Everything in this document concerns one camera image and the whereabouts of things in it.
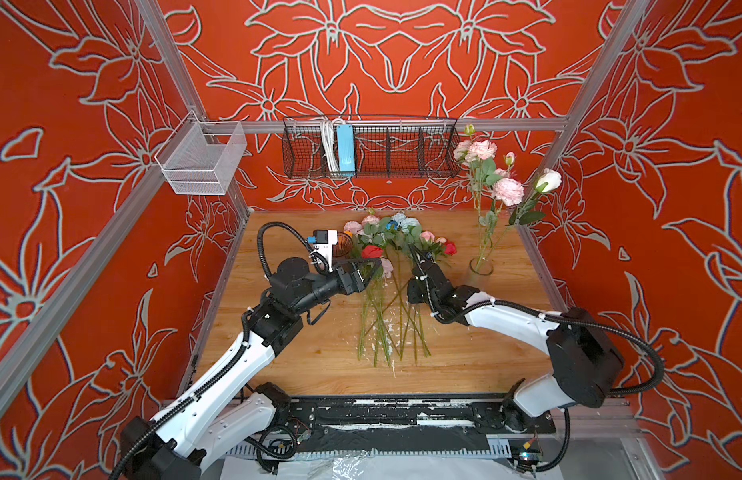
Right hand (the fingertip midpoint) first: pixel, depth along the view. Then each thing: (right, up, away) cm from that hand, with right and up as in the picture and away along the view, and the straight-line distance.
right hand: (407, 282), depth 88 cm
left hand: (-11, +8, -24) cm, 27 cm away
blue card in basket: (-19, +39, +2) cm, 43 cm away
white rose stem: (+27, +19, -17) cm, 37 cm away
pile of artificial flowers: (-6, -11, +2) cm, 13 cm away
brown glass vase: (-19, +11, -1) cm, 22 cm away
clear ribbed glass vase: (+19, +4, -8) cm, 21 cm away
